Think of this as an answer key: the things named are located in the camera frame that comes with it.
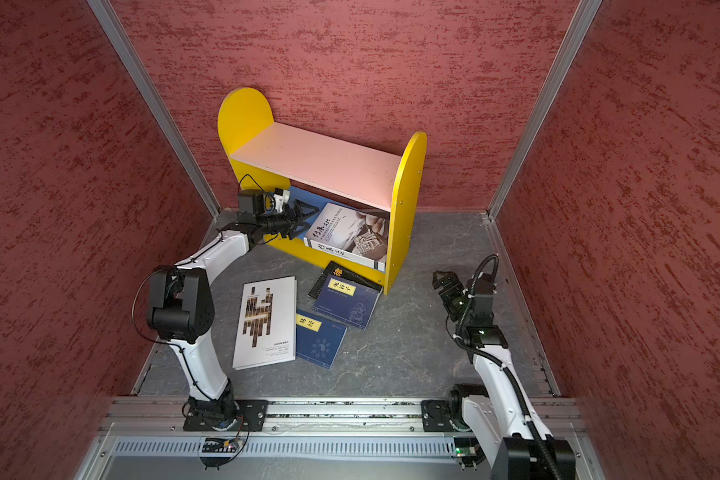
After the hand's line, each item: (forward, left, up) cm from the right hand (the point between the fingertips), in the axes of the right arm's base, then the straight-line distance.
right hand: (433, 286), depth 84 cm
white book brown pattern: (-6, +50, -10) cm, 51 cm away
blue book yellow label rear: (+3, +26, -11) cm, 28 cm away
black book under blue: (+14, +29, -10) cm, 34 cm away
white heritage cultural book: (+15, +22, +5) cm, 27 cm away
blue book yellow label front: (-11, +34, -12) cm, 38 cm away
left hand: (+20, +35, +8) cm, 41 cm away
